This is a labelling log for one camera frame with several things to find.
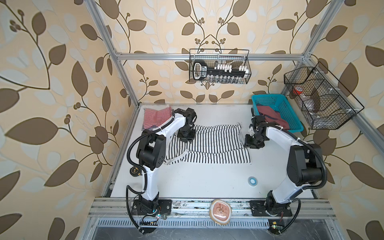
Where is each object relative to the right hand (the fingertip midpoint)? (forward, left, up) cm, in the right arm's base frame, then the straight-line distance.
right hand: (248, 147), depth 91 cm
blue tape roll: (-18, +1, -5) cm, 19 cm away
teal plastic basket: (+36, -34, +2) cm, 49 cm away
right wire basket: (+11, -34, +29) cm, 46 cm away
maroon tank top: (+27, -25, -2) cm, 36 cm away
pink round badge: (-33, +21, -2) cm, 39 cm away
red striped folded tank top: (+25, +62, +1) cm, 67 cm away
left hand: (+4, +35, +3) cm, 35 cm away
